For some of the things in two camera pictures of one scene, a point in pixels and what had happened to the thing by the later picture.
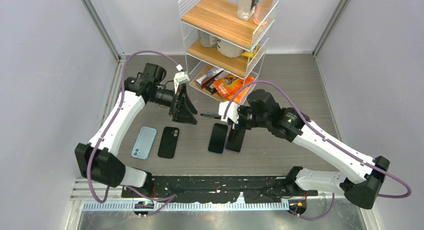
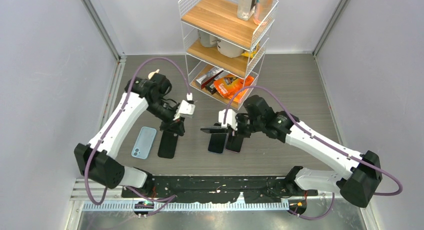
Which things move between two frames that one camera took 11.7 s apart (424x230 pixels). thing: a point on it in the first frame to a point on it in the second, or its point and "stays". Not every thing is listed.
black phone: x=218 y=138 stays
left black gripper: x=181 y=107 to x=177 y=126
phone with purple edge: x=235 y=140 stays
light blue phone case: x=144 y=142 stays
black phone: x=218 y=117 to x=214 y=130
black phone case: x=168 y=142 stays
